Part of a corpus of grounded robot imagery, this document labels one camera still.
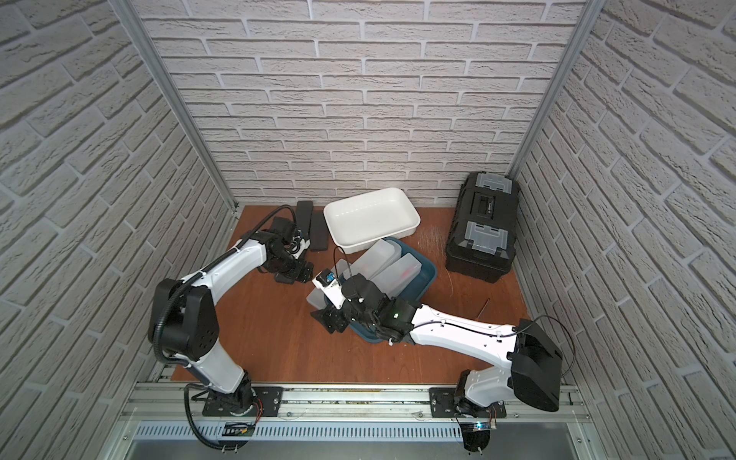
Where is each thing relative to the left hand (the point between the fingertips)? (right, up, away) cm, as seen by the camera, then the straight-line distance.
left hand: (303, 268), depth 90 cm
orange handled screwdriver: (+58, -13, 0) cm, 59 cm away
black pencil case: (+1, +9, +16) cm, 18 cm away
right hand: (+10, -6, -18) cm, 22 cm away
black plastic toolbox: (+57, +10, -3) cm, 58 cm away
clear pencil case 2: (+30, -3, 0) cm, 30 cm away
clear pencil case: (+24, +3, +4) cm, 25 cm away
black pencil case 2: (-3, -1, -10) cm, 11 cm away
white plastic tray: (+17, +17, +24) cm, 34 cm away
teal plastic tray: (+35, -8, +3) cm, 36 cm away
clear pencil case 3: (+4, -10, +2) cm, 11 cm away
